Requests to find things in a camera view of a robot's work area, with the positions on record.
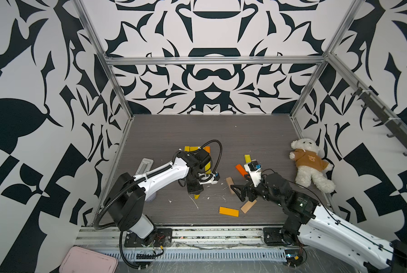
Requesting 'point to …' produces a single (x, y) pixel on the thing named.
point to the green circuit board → (294, 257)
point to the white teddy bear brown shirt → (310, 165)
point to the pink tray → (81, 260)
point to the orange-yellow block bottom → (229, 211)
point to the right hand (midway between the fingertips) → (237, 179)
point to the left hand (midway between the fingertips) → (195, 184)
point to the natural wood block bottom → (246, 207)
